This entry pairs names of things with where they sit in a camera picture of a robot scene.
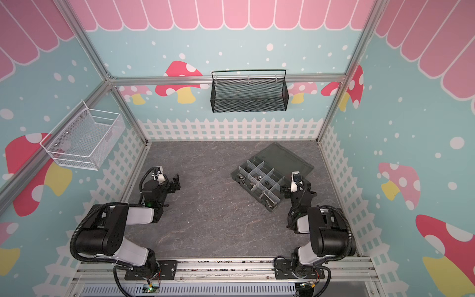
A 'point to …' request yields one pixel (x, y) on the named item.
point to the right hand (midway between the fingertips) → (293, 177)
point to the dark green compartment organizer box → (266, 176)
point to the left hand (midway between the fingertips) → (169, 178)
